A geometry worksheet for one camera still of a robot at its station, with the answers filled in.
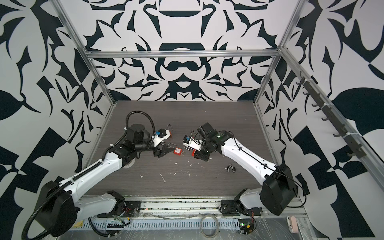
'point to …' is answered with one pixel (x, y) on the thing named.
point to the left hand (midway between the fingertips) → (173, 138)
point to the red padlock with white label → (177, 151)
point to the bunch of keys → (230, 167)
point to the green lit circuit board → (246, 225)
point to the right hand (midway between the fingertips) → (198, 150)
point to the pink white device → (292, 224)
